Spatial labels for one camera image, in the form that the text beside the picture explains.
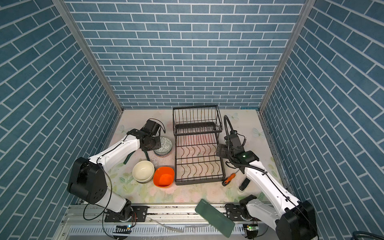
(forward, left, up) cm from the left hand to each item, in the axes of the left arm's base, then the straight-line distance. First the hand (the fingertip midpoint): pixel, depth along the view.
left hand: (157, 145), depth 89 cm
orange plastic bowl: (-16, -4, -10) cm, 19 cm away
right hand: (-5, -38, +6) cm, 39 cm away
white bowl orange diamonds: (0, -4, -4) cm, 6 cm away
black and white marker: (-23, -49, -4) cm, 54 cm away
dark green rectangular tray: (-38, -34, -8) cm, 51 cm away
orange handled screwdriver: (-18, -43, -7) cm, 47 cm away
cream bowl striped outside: (-15, +7, -4) cm, 17 cm away
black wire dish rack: (+17, -23, -6) cm, 29 cm away
